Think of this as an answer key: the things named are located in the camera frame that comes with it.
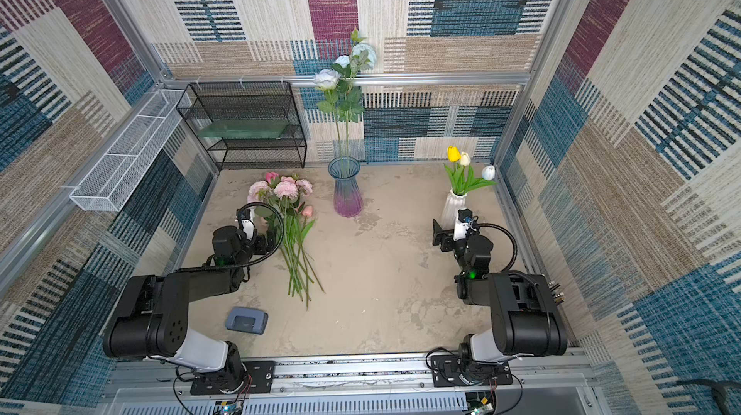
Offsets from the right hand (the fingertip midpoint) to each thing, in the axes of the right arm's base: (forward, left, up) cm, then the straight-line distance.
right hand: (452, 221), depth 91 cm
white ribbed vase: (+4, 0, +4) cm, 6 cm away
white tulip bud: (+2, -6, +19) cm, 21 cm away
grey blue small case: (-26, +60, -8) cm, 66 cm away
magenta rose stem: (+20, +60, 0) cm, 63 cm away
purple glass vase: (+17, +34, -8) cm, 39 cm away
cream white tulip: (+8, -2, +19) cm, 21 cm away
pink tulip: (+9, +48, -7) cm, 49 cm away
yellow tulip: (+9, +2, +20) cm, 22 cm away
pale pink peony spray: (+12, +54, +1) cm, 55 cm away
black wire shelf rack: (+39, +67, +19) cm, 80 cm away
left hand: (+1, +61, -3) cm, 61 cm away
